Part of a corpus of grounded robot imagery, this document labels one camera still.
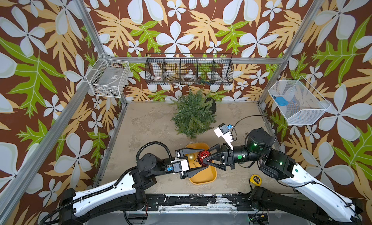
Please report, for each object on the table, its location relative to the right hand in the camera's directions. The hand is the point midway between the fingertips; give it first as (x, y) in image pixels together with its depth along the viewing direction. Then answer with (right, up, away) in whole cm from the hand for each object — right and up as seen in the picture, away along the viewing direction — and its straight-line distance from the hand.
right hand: (204, 160), depth 50 cm
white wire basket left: (-54, +39, +36) cm, 76 cm away
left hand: (0, +2, +2) cm, 2 cm away
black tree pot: (+11, +22, +38) cm, 45 cm away
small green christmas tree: (-3, +16, +27) cm, 32 cm away
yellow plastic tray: (+6, -20, +34) cm, 40 cm away
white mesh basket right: (+59, +24, +32) cm, 71 cm away
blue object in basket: (+51, +25, +36) cm, 67 cm away
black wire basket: (-4, +48, +48) cm, 68 cm away
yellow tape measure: (+33, -20, +30) cm, 49 cm away
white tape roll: (-4, +42, +49) cm, 65 cm away
